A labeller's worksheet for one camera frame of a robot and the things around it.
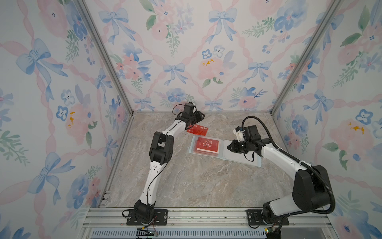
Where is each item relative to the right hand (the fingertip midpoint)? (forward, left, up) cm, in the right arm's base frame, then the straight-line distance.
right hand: (229, 146), depth 88 cm
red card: (+5, +12, -7) cm, 15 cm away
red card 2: (+21, +20, -10) cm, 31 cm away
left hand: (+26, +13, 0) cm, 29 cm away
